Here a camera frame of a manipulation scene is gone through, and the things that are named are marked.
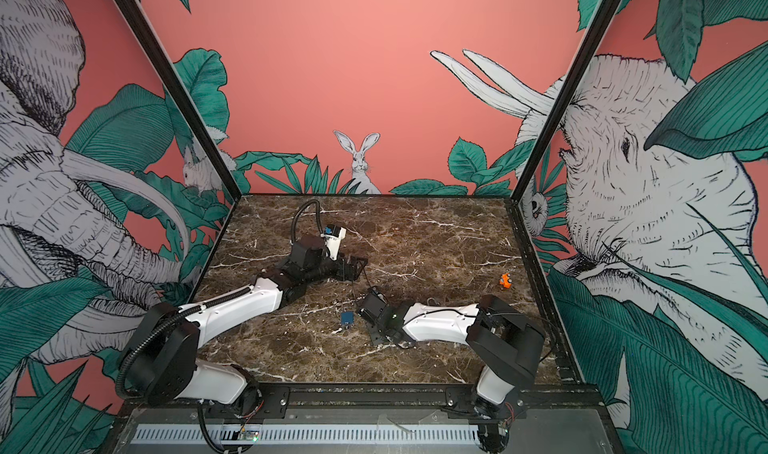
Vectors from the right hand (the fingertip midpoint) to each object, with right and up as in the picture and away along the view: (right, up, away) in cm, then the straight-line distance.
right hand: (375, 327), depth 86 cm
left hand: (-5, +22, -2) cm, 23 cm away
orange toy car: (+42, +12, +10) cm, 45 cm away
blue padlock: (-9, +2, +3) cm, 10 cm away
